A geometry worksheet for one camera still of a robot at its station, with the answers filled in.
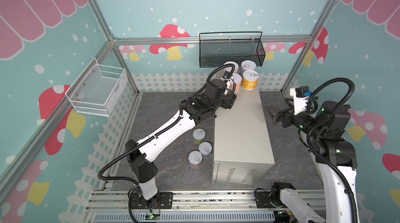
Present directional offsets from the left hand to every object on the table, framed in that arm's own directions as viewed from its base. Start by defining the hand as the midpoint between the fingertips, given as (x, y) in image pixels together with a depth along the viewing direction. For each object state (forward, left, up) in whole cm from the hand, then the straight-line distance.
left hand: (225, 93), depth 72 cm
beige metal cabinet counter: (-22, -8, -16) cm, 28 cm away
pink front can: (-20, +14, -29) cm, 38 cm away
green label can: (-6, +13, -29) cm, 32 cm away
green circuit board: (-46, +33, -37) cm, 67 cm away
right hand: (-11, -19, +6) cm, 22 cm away
